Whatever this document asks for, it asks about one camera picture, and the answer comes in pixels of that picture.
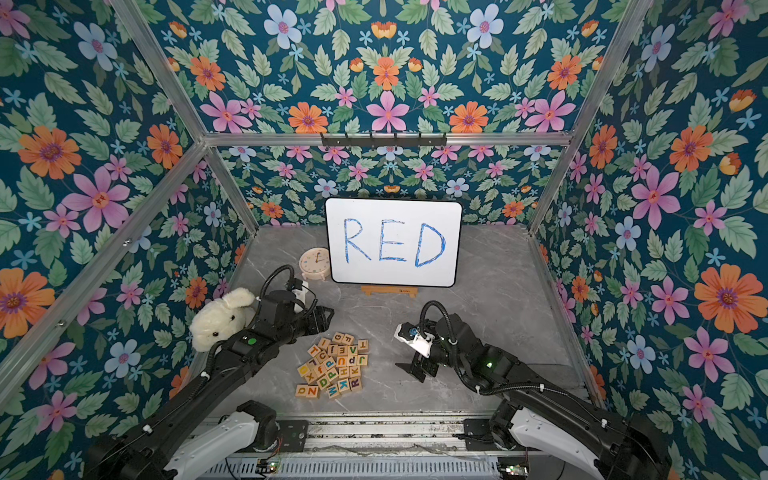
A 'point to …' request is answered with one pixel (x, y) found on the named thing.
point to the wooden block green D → (323, 383)
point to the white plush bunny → (220, 319)
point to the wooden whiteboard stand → (412, 290)
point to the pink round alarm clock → (314, 263)
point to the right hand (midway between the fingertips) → (410, 337)
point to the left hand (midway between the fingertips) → (330, 311)
